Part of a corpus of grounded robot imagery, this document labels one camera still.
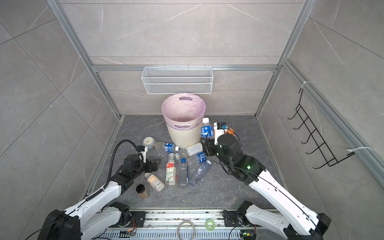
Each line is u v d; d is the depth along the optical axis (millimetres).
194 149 927
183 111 1009
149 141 996
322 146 625
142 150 751
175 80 1005
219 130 562
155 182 803
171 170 839
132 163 639
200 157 901
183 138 898
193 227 702
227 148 464
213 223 727
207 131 645
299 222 375
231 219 733
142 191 736
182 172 893
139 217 733
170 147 953
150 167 748
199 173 881
